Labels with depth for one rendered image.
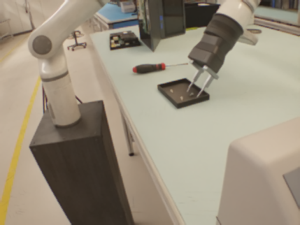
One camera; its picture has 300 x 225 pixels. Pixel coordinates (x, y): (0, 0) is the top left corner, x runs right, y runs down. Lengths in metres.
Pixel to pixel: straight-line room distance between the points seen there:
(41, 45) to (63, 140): 0.29
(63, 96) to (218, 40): 0.48
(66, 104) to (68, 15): 0.28
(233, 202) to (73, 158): 0.63
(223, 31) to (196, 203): 0.35
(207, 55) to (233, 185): 0.35
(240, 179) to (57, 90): 0.63
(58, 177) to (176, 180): 0.58
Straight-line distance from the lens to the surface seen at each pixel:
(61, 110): 0.76
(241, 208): 0.18
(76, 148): 0.74
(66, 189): 0.88
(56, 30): 0.67
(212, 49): 0.49
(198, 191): 0.31
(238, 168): 0.17
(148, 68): 0.67
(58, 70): 0.71
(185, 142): 0.39
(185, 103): 0.48
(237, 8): 0.53
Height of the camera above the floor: 1.25
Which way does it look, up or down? 31 degrees down
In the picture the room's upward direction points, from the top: 7 degrees counter-clockwise
